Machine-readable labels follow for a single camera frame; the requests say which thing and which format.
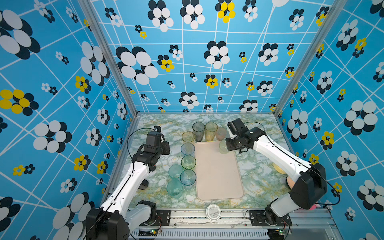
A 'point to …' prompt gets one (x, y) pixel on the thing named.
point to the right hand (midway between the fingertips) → (230, 144)
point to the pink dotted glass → (220, 134)
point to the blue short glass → (187, 148)
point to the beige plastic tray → (218, 176)
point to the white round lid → (213, 212)
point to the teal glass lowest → (175, 188)
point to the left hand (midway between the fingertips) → (165, 142)
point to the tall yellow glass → (211, 128)
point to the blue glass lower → (188, 177)
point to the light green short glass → (223, 147)
